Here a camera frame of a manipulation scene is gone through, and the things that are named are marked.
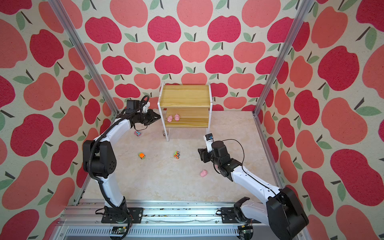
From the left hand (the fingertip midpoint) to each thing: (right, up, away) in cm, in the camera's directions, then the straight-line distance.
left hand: (163, 117), depth 92 cm
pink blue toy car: (-21, -11, +13) cm, 26 cm away
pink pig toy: (+9, 0, +2) cm, 9 cm away
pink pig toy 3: (+25, -33, -5) cm, 42 cm away
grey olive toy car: (0, -11, +4) cm, 11 cm away
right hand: (+26, -18, -7) cm, 33 cm away
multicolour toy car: (+8, -24, +2) cm, 26 cm away
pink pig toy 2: (+4, -1, +1) cm, 4 cm away
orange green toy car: (-14, -25, +2) cm, 28 cm away
